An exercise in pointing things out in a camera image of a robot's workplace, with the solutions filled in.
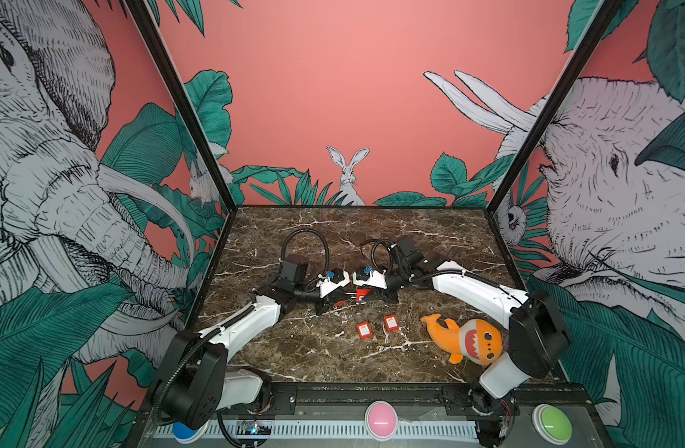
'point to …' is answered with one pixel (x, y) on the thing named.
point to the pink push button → (381, 420)
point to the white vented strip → (336, 429)
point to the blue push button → (186, 435)
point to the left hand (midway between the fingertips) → (349, 292)
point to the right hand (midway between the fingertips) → (360, 289)
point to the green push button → (552, 425)
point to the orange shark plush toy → (478, 342)
